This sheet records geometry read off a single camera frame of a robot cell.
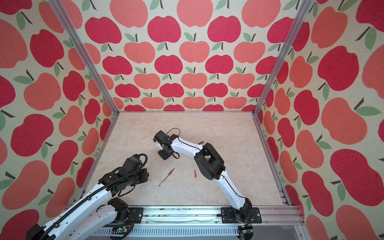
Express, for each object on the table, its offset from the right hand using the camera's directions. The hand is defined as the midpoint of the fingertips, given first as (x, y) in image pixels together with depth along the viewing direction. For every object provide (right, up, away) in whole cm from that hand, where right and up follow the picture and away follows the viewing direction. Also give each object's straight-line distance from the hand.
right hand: (167, 153), depth 97 cm
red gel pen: (+1, -13, -9) cm, 16 cm away
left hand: (-6, -10, -16) cm, 19 cm away
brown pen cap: (+23, +6, +6) cm, 24 cm away
